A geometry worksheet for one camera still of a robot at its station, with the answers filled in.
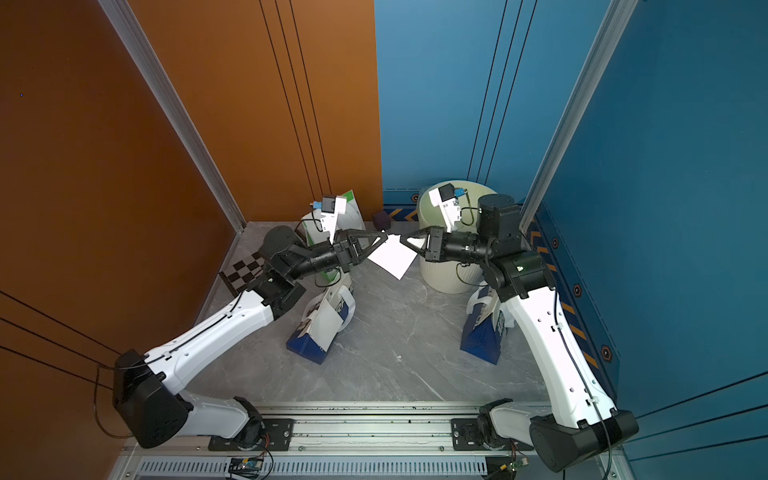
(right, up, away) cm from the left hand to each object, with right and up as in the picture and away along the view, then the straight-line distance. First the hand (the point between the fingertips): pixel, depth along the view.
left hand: (385, 237), depth 58 cm
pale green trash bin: (+20, -11, +44) cm, 49 cm away
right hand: (+4, -1, +1) cm, 4 cm away
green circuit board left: (-34, -55, +14) cm, 66 cm away
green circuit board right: (+30, -53, +11) cm, 62 cm away
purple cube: (-3, +9, +59) cm, 59 cm away
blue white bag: (-12, -15, +19) cm, 27 cm away
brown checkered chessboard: (-52, -11, +43) cm, 68 cm away
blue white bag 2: (+24, -20, +12) cm, 33 cm away
